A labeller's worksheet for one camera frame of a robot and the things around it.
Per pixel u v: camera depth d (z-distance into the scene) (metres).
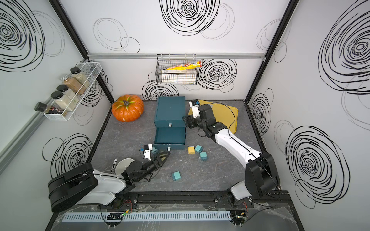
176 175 0.81
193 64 0.86
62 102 0.65
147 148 0.75
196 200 0.75
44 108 0.60
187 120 0.73
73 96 0.71
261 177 0.42
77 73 0.74
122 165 0.81
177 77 0.87
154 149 0.85
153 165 0.71
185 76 0.87
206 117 0.62
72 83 0.72
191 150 0.91
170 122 0.83
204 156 0.89
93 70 0.94
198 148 0.91
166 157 0.73
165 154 0.74
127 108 0.99
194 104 0.71
